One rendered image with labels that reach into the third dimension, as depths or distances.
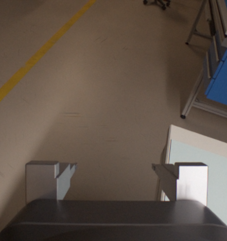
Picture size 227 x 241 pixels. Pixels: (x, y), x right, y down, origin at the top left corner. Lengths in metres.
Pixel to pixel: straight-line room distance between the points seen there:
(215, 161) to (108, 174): 1.30
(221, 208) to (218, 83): 1.22
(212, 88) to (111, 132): 0.77
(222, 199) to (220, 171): 0.07
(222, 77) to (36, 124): 1.16
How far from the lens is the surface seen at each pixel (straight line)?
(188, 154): 0.59
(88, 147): 1.97
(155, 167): 0.17
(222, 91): 1.73
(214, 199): 0.54
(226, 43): 1.61
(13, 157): 1.85
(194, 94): 2.41
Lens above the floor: 1.36
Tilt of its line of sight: 38 degrees down
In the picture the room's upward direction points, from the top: 17 degrees clockwise
